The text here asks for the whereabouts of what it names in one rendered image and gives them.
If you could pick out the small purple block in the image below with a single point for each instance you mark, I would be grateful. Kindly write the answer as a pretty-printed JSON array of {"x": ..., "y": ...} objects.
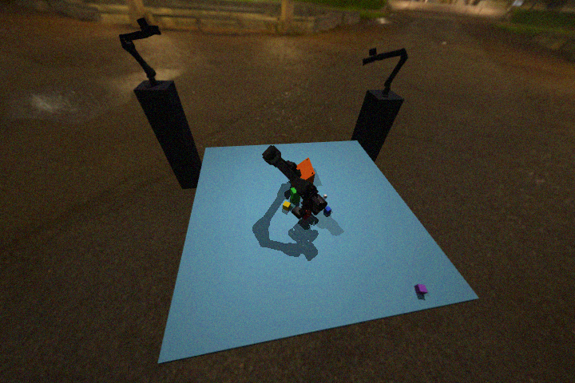
[{"x": 420, "y": 289}]

